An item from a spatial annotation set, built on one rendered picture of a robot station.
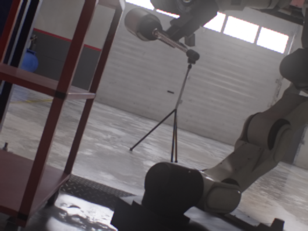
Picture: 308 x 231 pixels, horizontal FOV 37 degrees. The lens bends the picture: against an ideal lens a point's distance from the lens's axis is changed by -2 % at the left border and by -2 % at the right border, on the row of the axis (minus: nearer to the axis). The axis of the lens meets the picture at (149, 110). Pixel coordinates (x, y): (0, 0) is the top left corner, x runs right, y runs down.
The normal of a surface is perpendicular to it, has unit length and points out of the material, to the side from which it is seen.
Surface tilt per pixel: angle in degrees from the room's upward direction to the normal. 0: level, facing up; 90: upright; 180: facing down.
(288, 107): 43
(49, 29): 90
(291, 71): 87
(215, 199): 90
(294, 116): 90
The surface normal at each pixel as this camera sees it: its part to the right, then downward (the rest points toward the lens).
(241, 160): -0.26, -0.84
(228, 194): 0.62, 0.23
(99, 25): 0.00, 0.04
